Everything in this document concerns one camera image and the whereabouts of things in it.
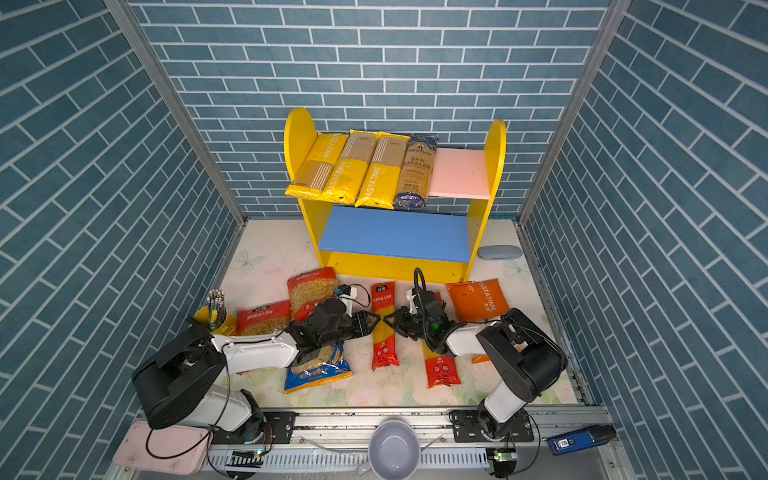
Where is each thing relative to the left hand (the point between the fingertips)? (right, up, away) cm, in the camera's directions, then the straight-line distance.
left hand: (378, 321), depth 85 cm
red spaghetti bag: (+2, -6, -2) cm, 6 cm away
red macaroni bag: (-23, +8, +9) cm, 26 cm away
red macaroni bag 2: (-33, 0, +3) cm, 34 cm away
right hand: (0, 0, +3) cm, 3 cm away
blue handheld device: (+48, -24, -16) cm, 56 cm away
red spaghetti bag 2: (+17, -12, -4) cm, 21 cm away
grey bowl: (+5, -27, -15) cm, 31 cm away
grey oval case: (+42, +20, +20) cm, 50 cm away
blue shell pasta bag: (-13, -10, -6) cm, 18 cm away
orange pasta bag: (+31, +4, +10) cm, 33 cm away
